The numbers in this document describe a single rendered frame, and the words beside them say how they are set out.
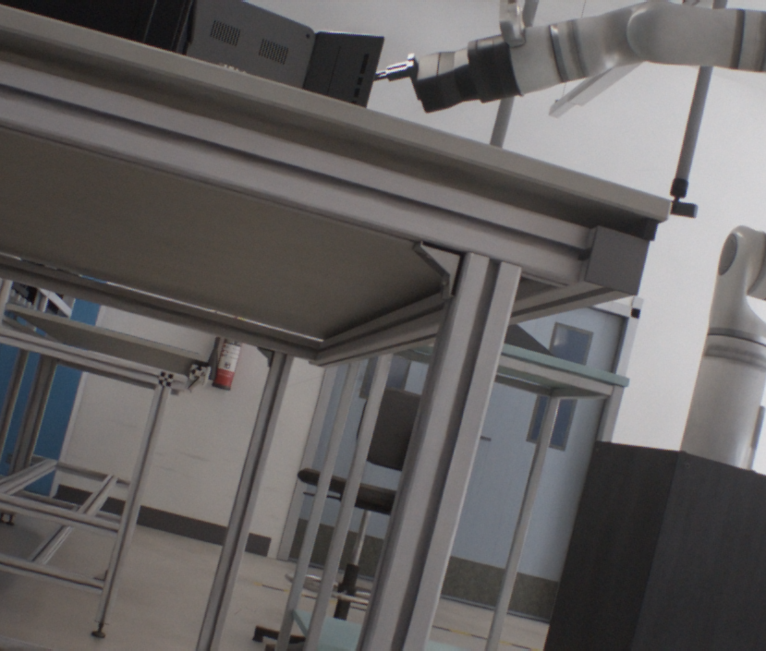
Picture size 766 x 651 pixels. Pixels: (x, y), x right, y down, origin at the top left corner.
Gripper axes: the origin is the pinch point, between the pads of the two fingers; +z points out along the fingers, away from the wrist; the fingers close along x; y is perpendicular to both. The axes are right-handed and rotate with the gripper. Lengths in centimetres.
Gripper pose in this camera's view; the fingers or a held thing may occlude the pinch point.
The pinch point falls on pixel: (365, 79)
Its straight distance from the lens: 157.9
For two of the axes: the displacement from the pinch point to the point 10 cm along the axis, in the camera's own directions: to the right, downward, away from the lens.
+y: 3.1, 7.5, 5.8
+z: -9.4, 1.8, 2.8
